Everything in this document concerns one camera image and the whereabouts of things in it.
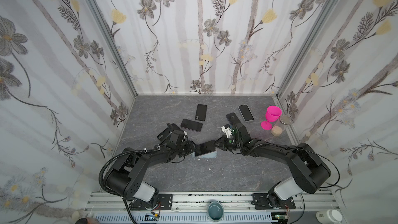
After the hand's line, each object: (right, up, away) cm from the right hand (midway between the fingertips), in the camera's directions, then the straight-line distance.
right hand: (209, 141), depth 83 cm
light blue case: (+1, -9, +5) cm, 10 cm away
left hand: (-8, -3, +7) cm, 11 cm away
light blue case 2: (+31, +16, +28) cm, 45 cm away
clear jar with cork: (+47, +7, +14) cm, 49 cm away
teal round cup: (+3, -31, -11) cm, 33 cm away
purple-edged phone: (-11, +7, +21) cm, 25 cm away
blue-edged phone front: (+28, +15, +28) cm, 42 cm away
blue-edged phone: (+17, +10, +16) cm, 26 cm away
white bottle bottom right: (+50, -28, -19) cm, 60 cm away
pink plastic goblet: (+37, +14, +6) cm, 40 cm away
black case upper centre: (-5, +15, +28) cm, 32 cm away
